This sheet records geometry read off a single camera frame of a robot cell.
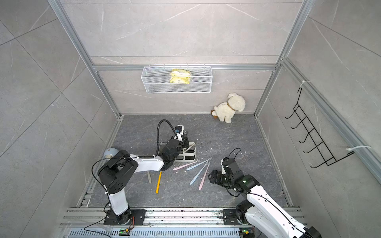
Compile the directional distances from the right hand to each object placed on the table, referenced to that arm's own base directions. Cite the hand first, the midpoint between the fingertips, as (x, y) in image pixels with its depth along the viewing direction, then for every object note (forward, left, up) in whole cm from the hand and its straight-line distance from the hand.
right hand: (214, 178), depth 80 cm
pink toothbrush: (+10, +17, -6) cm, 21 cm away
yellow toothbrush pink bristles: (-2, +32, -6) cm, 33 cm away
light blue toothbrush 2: (+6, +8, -6) cm, 12 cm away
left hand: (+25, +15, +11) cm, 31 cm away
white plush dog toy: (+50, -13, +3) cm, 52 cm away
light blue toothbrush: (+15, 0, -7) cm, 17 cm away
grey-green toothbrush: (+4, +38, -6) cm, 39 cm away
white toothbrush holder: (+14, +15, +2) cm, 21 cm away
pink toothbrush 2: (+4, +5, -7) cm, 9 cm away
